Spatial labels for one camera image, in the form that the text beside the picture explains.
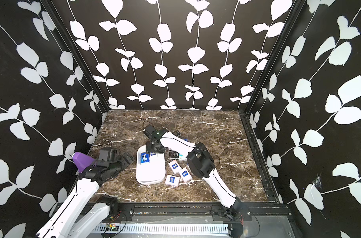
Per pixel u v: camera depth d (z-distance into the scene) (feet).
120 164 2.33
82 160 2.40
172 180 2.70
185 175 2.77
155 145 2.58
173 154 3.05
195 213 2.46
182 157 3.02
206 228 2.30
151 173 2.66
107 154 1.98
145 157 2.97
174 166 2.88
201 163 1.93
